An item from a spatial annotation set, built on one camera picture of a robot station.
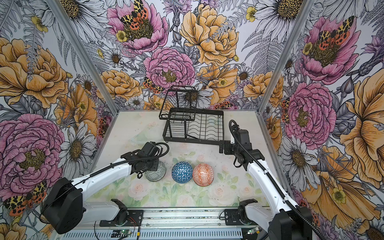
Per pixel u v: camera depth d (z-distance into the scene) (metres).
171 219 0.76
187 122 0.87
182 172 0.86
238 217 0.73
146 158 0.64
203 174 0.85
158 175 0.85
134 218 0.73
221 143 1.05
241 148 0.61
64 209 0.41
